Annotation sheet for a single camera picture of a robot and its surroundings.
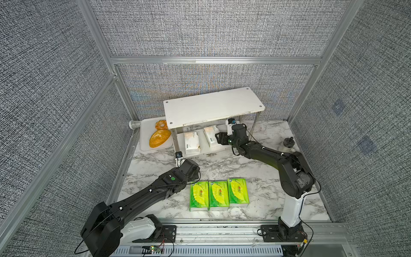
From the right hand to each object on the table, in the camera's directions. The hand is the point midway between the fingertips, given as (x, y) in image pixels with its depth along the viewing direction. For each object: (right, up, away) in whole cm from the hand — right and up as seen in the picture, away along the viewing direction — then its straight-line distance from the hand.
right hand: (219, 129), depth 93 cm
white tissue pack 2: (-5, -1, +4) cm, 7 cm away
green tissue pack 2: (-2, -32, -13) cm, 35 cm away
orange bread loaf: (-38, -5, +11) cm, 40 cm away
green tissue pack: (-11, -33, -15) cm, 38 cm away
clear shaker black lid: (+42, -8, +2) cm, 42 cm away
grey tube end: (-59, +5, +21) cm, 63 cm away
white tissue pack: (-16, -8, +2) cm, 18 cm away
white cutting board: (-50, +2, +23) cm, 55 cm away
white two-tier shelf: (-13, +3, -19) cm, 23 cm away
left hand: (-16, -21, -10) cm, 28 cm away
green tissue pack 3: (+8, -31, -13) cm, 35 cm away
